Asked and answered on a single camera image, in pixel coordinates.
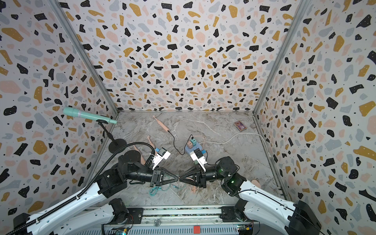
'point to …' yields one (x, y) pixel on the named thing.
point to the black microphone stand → (116, 145)
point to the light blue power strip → (195, 147)
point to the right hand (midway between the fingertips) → (185, 182)
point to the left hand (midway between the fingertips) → (178, 181)
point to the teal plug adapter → (194, 142)
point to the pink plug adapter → (190, 144)
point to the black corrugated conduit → (85, 187)
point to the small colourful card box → (240, 127)
